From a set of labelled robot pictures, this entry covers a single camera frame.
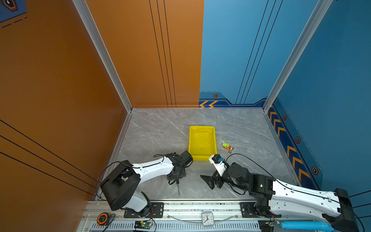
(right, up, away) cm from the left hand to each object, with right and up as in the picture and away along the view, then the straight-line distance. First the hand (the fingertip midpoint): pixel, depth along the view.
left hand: (181, 173), depth 86 cm
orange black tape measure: (-37, -15, -18) cm, 44 cm away
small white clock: (+14, -16, -17) cm, 27 cm away
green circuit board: (-18, -20, -16) cm, 31 cm away
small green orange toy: (+29, +15, +9) cm, 34 cm away
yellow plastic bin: (+14, +17, +11) cm, 24 cm away
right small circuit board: (+43, -20, -16) cm, 50 cm away
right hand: (+13, +8, -16) cm, 23 cm away
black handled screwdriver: (-1, -7, -6) cm, 9 cm away
